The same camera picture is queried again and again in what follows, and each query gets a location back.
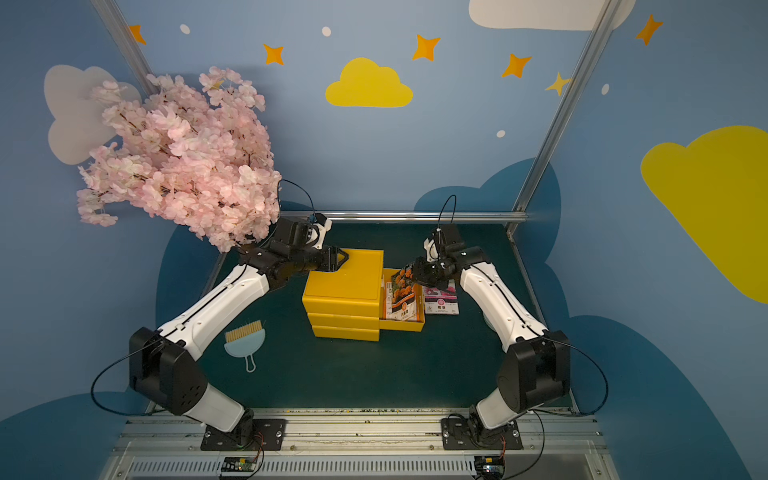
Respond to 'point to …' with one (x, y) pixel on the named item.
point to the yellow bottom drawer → (363, 334)
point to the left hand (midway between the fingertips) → (342, 253)
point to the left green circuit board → (238, 464)
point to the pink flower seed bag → (441, 302)
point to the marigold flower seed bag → (404, 295)
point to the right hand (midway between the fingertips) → (418, 273)
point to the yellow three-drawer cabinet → (350, 302)
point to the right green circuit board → (491, 467)
